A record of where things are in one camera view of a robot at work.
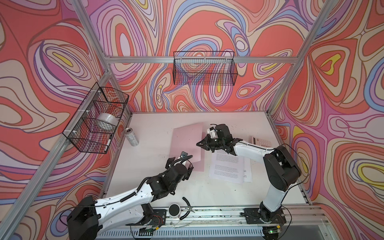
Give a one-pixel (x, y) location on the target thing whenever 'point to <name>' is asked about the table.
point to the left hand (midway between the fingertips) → (184, 161)
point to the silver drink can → (131, 137)
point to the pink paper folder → (185, 139)
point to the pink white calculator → (257, 141)
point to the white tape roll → (107, 121)
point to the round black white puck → (174, 210)
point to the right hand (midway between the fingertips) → (197, 146)
